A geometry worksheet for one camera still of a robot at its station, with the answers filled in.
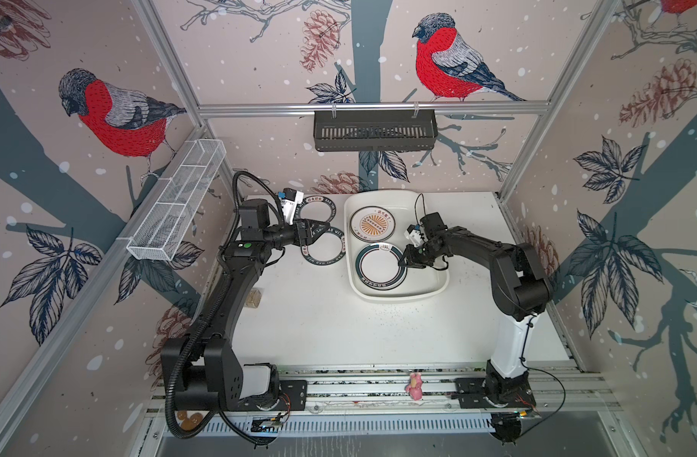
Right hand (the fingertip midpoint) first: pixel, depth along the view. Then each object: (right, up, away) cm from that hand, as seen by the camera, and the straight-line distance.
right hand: (403, 259), depth 98 cm
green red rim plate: (-9, -3, 0) cm, 9 cm away
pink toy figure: (-1, -30, -24) cm, 39 cm away
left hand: (-24, +14, -22) cm, 36 cm away
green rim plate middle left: (-28, +3, +8) cm, 29 cm away
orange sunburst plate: (-10, +12, +13) cm, 20 cm away
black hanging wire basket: (-9, +47, +6) cm, 49 cm away
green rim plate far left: (-34, +19, +22) cm, 44 cm away
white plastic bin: (+5, -7, -3) cm, 9 cm away
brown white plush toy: (-57, -37, -29) cm, 74 cm away
